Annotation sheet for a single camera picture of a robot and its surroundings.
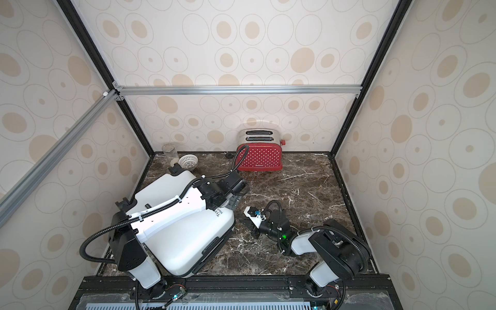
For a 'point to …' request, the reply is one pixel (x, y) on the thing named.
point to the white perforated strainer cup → (188, 161)
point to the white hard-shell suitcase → (181, 247)
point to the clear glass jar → (170, 152)
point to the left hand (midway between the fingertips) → (232, 195)
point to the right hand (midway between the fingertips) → (249, 216)
